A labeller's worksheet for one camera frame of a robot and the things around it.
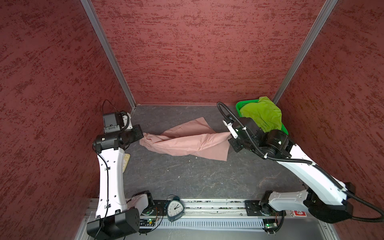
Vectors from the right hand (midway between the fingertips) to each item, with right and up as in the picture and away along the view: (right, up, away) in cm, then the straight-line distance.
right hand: (233, 137), depth 67 cm
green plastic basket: (+17, +20, +45) cm, 52 cm away
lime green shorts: (+34, +13, +41) cm, 55 cm away
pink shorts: (-17, -1, +6) cm, 17 cm away
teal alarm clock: (-28, -35, +4) cm, 45 cm away
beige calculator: (-60, -15, +24) cm, 66 cm away
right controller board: (+19, -43, +3) cm, 47 cm away
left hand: (-44, 0, +5) cm, 45 cm away
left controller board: (-39, -41, +3) cm, 57 cm away
